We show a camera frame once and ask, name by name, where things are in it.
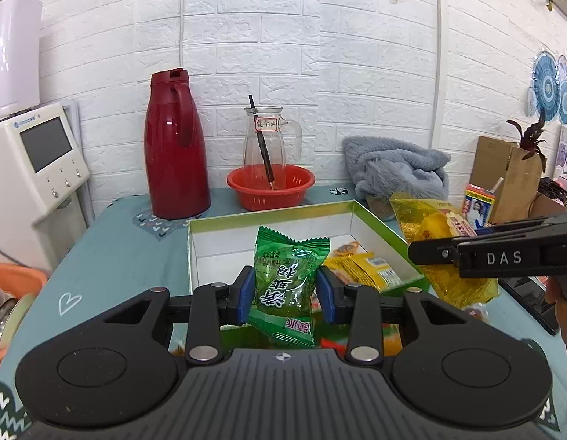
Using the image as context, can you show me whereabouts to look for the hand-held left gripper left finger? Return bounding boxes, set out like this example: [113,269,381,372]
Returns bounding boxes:
[104,266,255,364]

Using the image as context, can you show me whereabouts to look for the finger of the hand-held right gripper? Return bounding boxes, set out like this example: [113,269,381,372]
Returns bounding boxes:
[478,211,567,238]
[407,233,567,279]

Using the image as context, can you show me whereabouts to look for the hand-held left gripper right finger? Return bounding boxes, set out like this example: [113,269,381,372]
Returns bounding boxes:
[316,267,468,364]

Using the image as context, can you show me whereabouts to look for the green candy packet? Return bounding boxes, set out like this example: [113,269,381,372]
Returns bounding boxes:
[247,225,331,348]

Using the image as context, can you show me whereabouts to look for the yellow snack packet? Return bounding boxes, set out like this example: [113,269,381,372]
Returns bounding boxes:
[322,251,404,292]

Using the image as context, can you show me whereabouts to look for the green cardboard box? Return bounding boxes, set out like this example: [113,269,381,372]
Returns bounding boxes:
[186,199,426,331]

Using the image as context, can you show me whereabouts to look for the yellow bread packet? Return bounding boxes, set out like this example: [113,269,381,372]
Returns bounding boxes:
[389,191,501,309]

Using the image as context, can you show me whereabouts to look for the small cardboard box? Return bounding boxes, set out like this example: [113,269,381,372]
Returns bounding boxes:
[530,191,567,221]

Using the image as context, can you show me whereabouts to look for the drink carton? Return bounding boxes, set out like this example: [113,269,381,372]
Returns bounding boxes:
[462,184,497,228]

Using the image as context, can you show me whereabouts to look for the red clear candy packet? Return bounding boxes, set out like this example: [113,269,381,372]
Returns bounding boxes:
[464,304,491,325]

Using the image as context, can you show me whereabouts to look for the large cardboard box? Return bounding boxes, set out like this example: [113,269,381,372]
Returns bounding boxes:
[469,136,544,226]

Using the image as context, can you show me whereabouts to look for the purple leaf plant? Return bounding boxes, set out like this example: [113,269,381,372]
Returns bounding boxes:
[506,109,548,173]

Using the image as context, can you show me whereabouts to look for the red plastic basket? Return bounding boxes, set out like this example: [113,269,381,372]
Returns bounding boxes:
[226,164,316,212]

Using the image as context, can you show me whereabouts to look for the tan textured cloth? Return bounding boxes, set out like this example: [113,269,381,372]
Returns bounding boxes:
[365,194,397,221]

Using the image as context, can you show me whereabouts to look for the teal tablecloth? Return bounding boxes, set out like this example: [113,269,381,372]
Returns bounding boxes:
[0,186,567,440]

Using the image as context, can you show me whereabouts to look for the grey plush blanket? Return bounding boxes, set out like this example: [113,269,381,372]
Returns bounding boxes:
[342,136,452,208]

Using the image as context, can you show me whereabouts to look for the black stirring stick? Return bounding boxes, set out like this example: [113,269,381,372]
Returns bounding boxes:
[247,94,276,190]

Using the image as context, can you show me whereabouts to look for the blue paper fans decoration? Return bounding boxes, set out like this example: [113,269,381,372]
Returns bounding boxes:
[526,49,567,125]

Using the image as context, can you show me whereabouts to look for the glass pitcher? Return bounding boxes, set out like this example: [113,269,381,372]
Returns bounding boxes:
[242,106,303,191]

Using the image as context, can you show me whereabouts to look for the red thermos jug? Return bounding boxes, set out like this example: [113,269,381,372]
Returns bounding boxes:
[144,67,212,220]

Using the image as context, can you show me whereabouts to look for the orange plastic basin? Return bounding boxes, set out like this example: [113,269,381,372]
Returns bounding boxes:
[0,263,48,368]

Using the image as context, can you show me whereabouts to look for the stack of metal bowls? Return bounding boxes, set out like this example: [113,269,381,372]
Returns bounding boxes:
[0,284,37,352]

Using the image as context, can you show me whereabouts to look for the white appliance with screen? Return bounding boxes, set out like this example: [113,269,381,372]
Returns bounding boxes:
[0,103,91,272]

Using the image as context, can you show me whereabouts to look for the black tangled cables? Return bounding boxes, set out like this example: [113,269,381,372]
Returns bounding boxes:
[537,176,567,199]

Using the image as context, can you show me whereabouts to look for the white wall cable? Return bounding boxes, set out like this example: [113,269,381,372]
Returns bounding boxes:
[427,0,443,150]
[179,0,189,72]

